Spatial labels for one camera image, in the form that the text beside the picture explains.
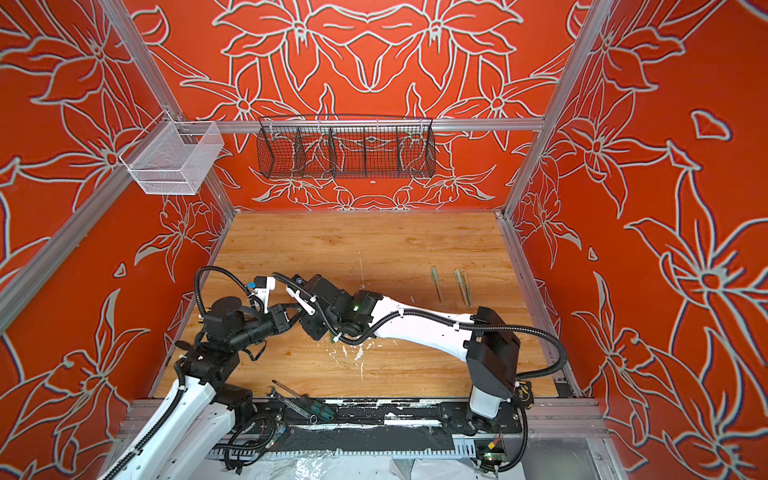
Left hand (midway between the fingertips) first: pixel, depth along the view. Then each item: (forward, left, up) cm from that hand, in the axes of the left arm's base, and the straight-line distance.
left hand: (306, 307), depth 73 cm
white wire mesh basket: (+42, +50, +13) cm, 66 cm away
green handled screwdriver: (-19, -2, -17) cm, 25 cm away
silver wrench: (-19, +3, -19) cm, 27 cm away
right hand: (-2, +2, -1) cm, 3 cm away
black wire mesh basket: (+54, -4, +11) cm, 56 cm away
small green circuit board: (-26, -47, -19) cm, 57 cm away
